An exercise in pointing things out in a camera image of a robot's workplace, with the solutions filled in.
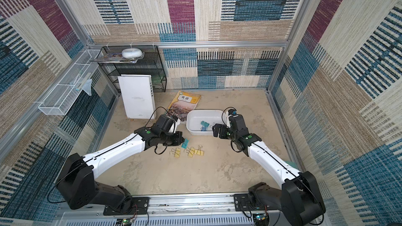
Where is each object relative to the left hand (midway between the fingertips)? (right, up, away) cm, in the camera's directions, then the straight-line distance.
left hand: (185, 138), depth 83 cm
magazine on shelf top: (-40, +44, +8) cm, 60 cm away
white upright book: (-28, +25, +8) cm, 39 cm away
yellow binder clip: (-5, -9, +6) cm, 12 cm away
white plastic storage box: (+15, +10, +20) cm, 27 cm away
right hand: (+18, +6, +3) cm, 20 cm away
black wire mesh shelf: (-25, +45, +22) cm, 55 cm away
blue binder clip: (+10, +3, +16) cm, 19 cm away
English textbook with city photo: (-4, +19, +29) cm, 35 cm away
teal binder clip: (0, -3, 0) cm, 3 cm away
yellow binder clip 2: (+2, -8, +6) cm, 11 cm away
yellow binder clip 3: (+7, -9, +7) cm, 13 cm away
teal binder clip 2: (+11, +6, +18) cm, 22 cm away
